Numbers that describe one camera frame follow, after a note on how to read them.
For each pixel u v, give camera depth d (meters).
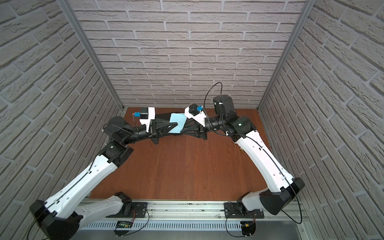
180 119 0.53
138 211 0.74
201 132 0.51
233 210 0.74
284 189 0.38
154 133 0.49
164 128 0.52
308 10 0.70
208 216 0.73
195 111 0.48
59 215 0.38
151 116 0.46
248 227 0.71
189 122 0.57
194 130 0.52
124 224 0.72
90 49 0.86
